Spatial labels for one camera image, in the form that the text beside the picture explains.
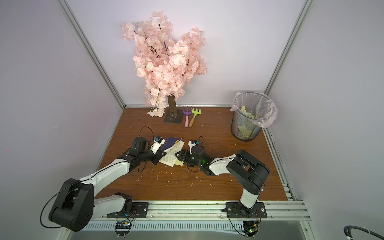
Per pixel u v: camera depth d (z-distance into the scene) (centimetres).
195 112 117
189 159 77
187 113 117
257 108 93
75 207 41
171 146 89
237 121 90
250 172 47
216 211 74
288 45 83
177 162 88
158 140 76
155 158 76
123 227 72
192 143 84
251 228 70
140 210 73
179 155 79
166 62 66
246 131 90
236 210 73
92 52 87
